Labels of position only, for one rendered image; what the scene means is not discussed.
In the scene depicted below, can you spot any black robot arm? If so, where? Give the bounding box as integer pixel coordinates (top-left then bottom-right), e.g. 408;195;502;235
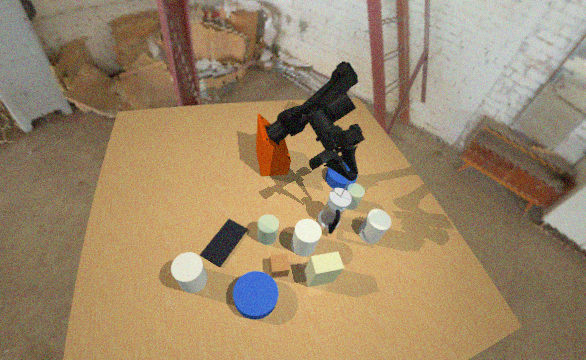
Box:
264;61;362;148

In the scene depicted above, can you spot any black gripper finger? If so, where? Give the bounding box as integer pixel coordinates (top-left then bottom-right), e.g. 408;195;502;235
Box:
343;145;358;174
324;154;351;180

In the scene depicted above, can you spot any blue cylinder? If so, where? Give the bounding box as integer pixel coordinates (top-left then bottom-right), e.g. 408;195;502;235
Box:
325;162;357;190
233;271;279;319

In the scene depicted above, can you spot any white cylinder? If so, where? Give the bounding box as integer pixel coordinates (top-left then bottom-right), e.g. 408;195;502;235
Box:
291;219;322;257
171;252;208;293
359;209;391;244

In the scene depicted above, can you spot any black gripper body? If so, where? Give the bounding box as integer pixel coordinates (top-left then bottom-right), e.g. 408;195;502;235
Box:
309;124;365;170

